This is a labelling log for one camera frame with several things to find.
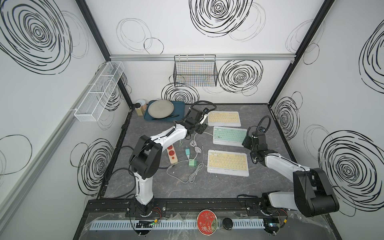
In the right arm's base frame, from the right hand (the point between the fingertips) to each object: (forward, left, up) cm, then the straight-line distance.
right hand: (249, 139), depth 91 cm
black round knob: (-43, +19, +3) cm, 47 cm away
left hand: (+9, +31, +6) cm, 33 cm away
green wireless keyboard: (+6, +11, -7) cm, 14 cm away
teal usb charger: (-7, +38, -4) cm, 39 cm away
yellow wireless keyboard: (+22, +14, -7) cm, 27 cm away
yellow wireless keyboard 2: (-12, +14, -6) cm, 20 cm away
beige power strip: (-9, +48, -5) cm, 49 cm away
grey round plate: (+30, +62, -5) cm, 69 cm away
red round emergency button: (-43, +27, -3) cm, 51 cm away
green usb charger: (-14, +35, -4) cm, 38 cm away
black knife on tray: (+23, +54, -5) cm, 59 cm away
